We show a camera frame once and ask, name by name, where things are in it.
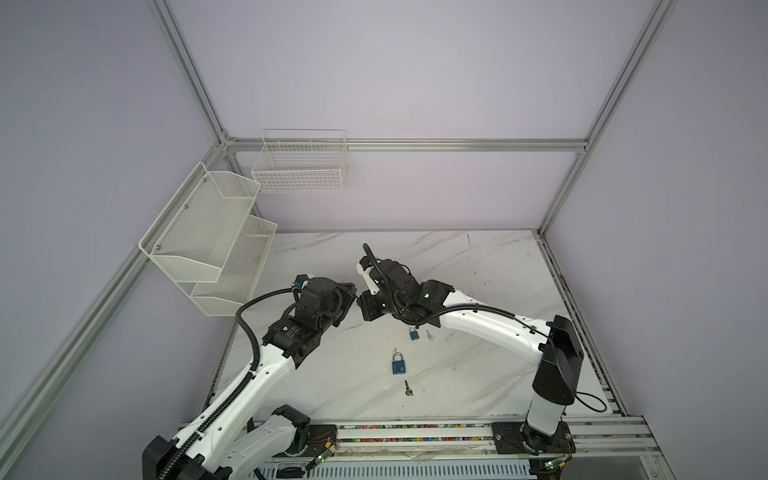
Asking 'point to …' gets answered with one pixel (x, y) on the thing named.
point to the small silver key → (430, 336)
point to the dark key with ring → (408, 392)
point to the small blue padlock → (413, 334)
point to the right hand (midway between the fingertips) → (353, 302)
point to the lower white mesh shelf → (240, 276)
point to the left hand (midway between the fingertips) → (355, 288)
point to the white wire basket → (302, 161)
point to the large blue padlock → (398, 367)
